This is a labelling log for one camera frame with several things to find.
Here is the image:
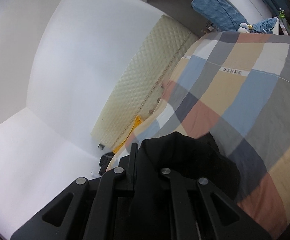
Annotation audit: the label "black puffer jacket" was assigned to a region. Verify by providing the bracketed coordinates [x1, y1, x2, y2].
[124, 131, 241, 240]

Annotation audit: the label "black clothes beside bed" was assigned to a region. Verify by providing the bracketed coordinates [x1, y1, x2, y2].
[98, 152, 114, 176]

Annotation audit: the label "yellow cloth at headboard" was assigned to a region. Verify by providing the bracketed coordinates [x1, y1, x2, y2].
[112, 115, 143, 154]

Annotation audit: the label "plaid patchwork bed quilt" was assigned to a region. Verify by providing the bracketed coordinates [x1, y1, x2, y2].
[108, 31, 290, 239]

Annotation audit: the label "cream quilted headboard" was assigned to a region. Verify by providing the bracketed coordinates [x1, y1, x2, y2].
[91, 15, 198, 149]

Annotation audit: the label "white plush toy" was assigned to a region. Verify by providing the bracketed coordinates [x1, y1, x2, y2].
[237, 22, 253, 33]

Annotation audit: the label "light blue knit cloth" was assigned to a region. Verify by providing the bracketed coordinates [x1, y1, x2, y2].
[251, 17, 279, 35]

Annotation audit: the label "blue folded mattress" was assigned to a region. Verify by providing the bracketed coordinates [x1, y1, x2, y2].
[191, 0, 248, 31]

